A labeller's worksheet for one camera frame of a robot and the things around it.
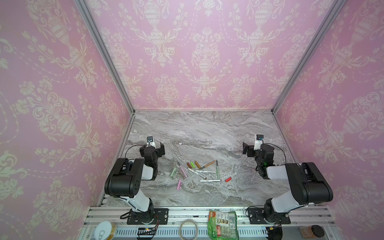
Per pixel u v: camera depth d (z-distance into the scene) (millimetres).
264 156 725
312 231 631
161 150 895
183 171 892
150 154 725
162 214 753
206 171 891
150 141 813
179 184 838
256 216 731
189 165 919
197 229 702
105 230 673
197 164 922
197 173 876
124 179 476
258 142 817
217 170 895
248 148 856
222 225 701
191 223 724
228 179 866
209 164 920
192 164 919
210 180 854
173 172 885
